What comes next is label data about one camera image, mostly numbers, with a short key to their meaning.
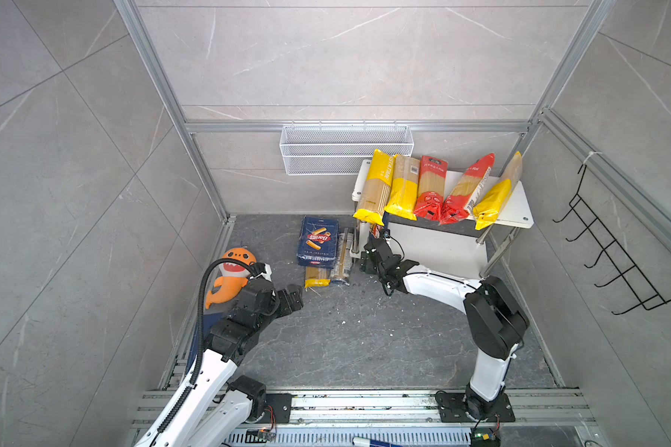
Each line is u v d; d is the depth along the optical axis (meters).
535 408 0.75
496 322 0.48
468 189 0.75
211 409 0.46
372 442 0.68
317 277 0.98
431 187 0.77
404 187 0.76
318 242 1.01
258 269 0.65
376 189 0.76
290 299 0.67
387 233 0.82
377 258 0.72
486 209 0.69
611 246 0.67
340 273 0.98
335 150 1.01
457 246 1.06
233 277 0.91
